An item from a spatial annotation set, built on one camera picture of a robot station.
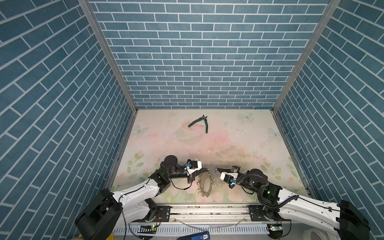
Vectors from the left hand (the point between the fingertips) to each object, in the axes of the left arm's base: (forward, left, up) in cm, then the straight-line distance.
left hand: (206, 170), depth 72 cm
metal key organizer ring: (-2, 0, -12) cm, 12 cm away
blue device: (-25, +2, -12) cm, 27 cm away
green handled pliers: (+48, -3, -15) cm, 50 cm away
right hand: (+2, -6, +1) cm, 7 cm away
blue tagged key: (0, -5, 0) cm, 5 cm away
